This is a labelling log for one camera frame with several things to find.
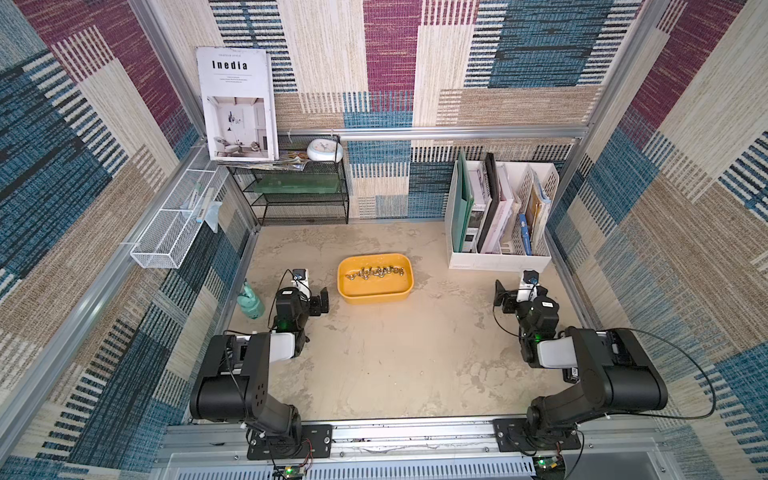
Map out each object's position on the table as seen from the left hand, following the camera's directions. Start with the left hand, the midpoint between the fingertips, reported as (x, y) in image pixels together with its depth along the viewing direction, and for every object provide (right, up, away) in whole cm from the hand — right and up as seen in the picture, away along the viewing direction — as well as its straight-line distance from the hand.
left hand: (309, 287), depth 94 cm
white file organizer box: (+59, +22, 0) cm, 63 cm away
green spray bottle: (-16, -4, -5) cm, 17 cm away
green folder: (+45, +25, -10) cm, 52 cm away
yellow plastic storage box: (+20, +2, +10) cm, 23 cm away
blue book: (+67, +17, 0) cm, 69 cm away
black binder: (+54, +27, -9) cm, 61 cm away
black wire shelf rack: (0, +32, 0) cm, 32 cm away
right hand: (+63, +3, -4) cm, 63 cm away
